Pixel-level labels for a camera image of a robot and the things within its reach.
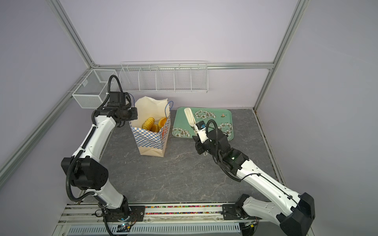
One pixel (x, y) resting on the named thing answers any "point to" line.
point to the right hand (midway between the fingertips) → (195, 136)
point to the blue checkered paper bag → (148, 142)
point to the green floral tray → (182, 127)
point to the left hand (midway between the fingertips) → (134, 114)
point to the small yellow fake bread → (154, 128)
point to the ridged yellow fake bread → (147, 124)
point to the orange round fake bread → (162, 122)
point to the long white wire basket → (165, 76)
